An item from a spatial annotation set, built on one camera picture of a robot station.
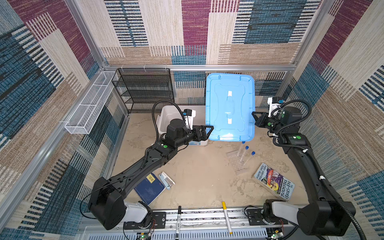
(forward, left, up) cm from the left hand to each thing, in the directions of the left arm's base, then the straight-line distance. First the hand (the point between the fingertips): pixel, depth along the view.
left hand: (208, 125), depth 72 cm
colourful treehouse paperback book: (-17, -37, -28) cm, 49 cm away
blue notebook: (-19, +31, -30) cm, 48 cm away
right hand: (+6, -22, +1) cm, 23 cm away
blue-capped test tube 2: (-4, -21, -15) cm, 27 cm away
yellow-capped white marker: (-28, -8, -30) cm, 42 cm away
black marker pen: (-35, +15, -29) cm, 48 cm away
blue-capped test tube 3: (-7, -24, -15) cm, 29 cm away
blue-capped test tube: (0, -20, -24) cm, 31 cm away
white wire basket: (+15, +73, -12) cm, 75 cm away
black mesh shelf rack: (+44, +44, -11) cm, 63 cm away
